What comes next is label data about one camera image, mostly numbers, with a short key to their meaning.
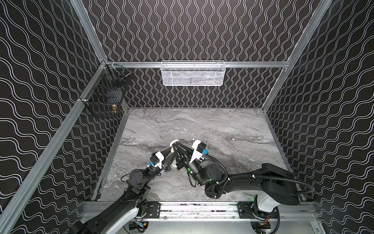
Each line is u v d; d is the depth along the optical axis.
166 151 0.64
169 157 0.67
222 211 0.76
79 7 0.69
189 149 0.61
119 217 0.57
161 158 0.56
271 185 0.44
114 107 0.82
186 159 0.57
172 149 0.63
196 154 0.56
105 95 0.92
